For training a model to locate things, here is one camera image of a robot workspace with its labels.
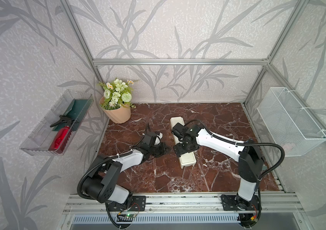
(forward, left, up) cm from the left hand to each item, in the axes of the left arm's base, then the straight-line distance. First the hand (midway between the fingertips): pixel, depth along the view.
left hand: (171, 149), depth 87 cm
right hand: (-2, -6, +2) cm, 7 cm away
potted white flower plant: (+23, +35, +18) cm, 45 cm away
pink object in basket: (-7, -58, +16) cm, 61 cm away
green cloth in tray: (+7, +48, +25) cm, 55 cm away
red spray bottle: (-8, +46, +28) cm, 55 cm away
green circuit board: (-33, +23, -9) cm, 42 cm away
